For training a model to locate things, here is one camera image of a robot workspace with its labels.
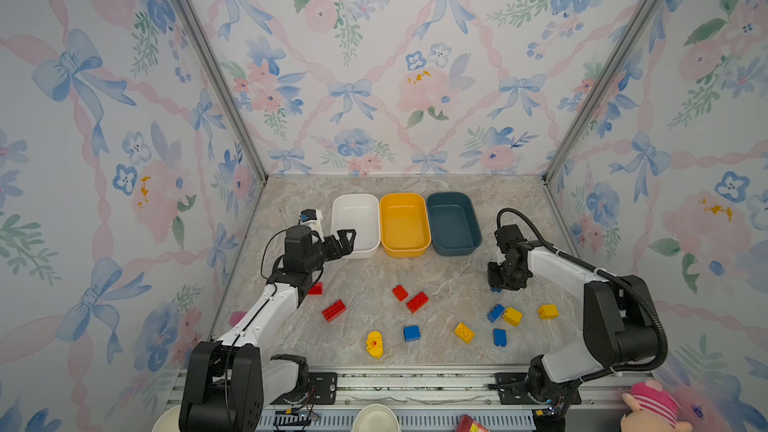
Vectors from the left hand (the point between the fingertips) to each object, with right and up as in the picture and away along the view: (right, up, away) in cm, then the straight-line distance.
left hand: (344, 232), depth 85 cm
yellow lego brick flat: (+33, -28, -3) cm, 43 cm away
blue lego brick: (+19, -28, -1) cm, 34 cm away
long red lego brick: (-3, -23, +1) cm, 23 cm away
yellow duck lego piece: (+9, -29, -7) cm, 31 cm away
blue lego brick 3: (+44, -23, +1) cm, 49 cm away
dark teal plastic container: (+37, +1, +27) cm, 46 cm away
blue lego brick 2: (+43, -29, -3) cm, 52 cm away
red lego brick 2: (-9, -17, +4) cm, 20 cm away
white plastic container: (+1, +5, +25) cm, 26 cm away
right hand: (+45, -16, +7) cm, 48 cm away
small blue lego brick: (+45, -18, +5) cm, 49 cm away
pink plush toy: (+72, -38, -19) cm, 83 cm away
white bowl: (+10, -43, -14) cm, 46 cm away
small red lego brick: (+16, -19, +5) cm, 25 cm away
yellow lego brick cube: (+48, -24, -1) cm, 53 cm away
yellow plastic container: (+19, +1, +20) cm, 27 cm away
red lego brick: (+21, -21, +1) cm, 29 cm away
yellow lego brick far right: (+58, -22, 0) cm, 62 cm away
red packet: (+30, -41, -18) cm, 54 cm away
